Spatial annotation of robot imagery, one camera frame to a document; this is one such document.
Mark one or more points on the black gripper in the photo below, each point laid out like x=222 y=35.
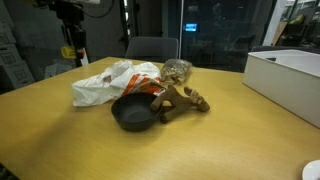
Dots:
x=68 y=13

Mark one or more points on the black bowl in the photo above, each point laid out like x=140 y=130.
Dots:
x=133 y=115

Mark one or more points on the white orange plastic bag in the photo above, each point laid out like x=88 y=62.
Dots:
x=100 y=88

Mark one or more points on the cardboard box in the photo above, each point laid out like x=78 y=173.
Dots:
x=10 y=55
x=16 y=75

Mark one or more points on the grey office chair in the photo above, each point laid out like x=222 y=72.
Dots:
x=150 y=48

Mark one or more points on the clear bag of nuts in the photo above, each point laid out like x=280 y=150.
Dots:
x=175 y=71

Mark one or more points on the brown plush toy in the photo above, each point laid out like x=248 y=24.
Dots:
x=176 y=100

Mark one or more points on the blue lit screen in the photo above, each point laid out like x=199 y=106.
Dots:
x=191 y=27

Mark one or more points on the dark grey chair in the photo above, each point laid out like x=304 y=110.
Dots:
x=263 y=48

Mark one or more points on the white pillar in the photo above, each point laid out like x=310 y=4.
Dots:
x=275 y=23

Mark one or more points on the white rectangular box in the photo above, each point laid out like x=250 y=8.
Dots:
x=283 y=83

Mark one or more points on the white plate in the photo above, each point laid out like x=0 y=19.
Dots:
x=313 y=171

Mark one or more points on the white door frame post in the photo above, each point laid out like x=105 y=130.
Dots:
x=85 y=60

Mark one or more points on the white glass frame strip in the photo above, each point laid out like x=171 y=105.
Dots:
x=181 y=30

